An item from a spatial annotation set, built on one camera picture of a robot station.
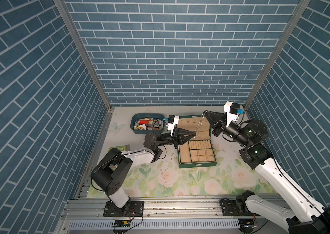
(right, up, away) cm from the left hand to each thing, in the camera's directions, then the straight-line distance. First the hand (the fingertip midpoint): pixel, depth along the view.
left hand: (197, 139), depth 65 cm
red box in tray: (-32, +7, +43) cm, 55 cm away
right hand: (+3, +12, -5) cm, 13 cm away
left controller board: (-36, -43, +7) cm, 56 cm away
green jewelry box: (+6, -11, +27) cm, 30 cm away
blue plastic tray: (-38, +11, +44) cm, 59 cm away
